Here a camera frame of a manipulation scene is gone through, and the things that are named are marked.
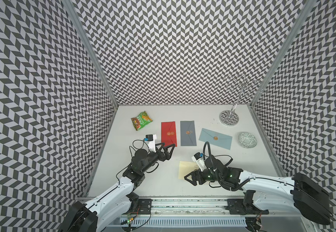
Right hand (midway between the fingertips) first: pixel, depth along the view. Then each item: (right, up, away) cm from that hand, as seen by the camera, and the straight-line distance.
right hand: (190, 179), depth 77 cm
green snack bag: (-33, +31, +28) cm, 53 cm away
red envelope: (-13, +22, +25) cm, 36 cm away
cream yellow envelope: (-1, +2, +10) cm, 10 cm away
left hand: (-11, +18, +1) cm, 21 cm away
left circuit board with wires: (-29, -14, -10) cm, 34 cm away
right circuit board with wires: (+30, -18, -9) cm, 36 cm away
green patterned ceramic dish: (+41, +18, +19) cm, 48 cm away
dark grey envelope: (+1, +22, +25) cm, 33 cm away
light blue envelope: (+22, +18, +22) cm, 36 cm away
